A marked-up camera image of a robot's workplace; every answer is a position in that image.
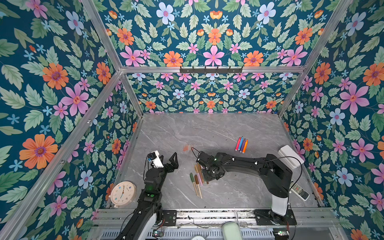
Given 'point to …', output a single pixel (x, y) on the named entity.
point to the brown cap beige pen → (197, 181)
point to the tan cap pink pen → (197, 171)
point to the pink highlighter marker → (238, 144)
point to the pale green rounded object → (231, 231)
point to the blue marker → (240, 143)
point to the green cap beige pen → (192, 179)
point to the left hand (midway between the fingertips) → (171, 152)
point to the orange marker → (244, 148)
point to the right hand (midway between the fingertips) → (207, 176)
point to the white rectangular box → (286, 150)
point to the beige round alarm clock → (123, 193)
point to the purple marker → (242, 146)
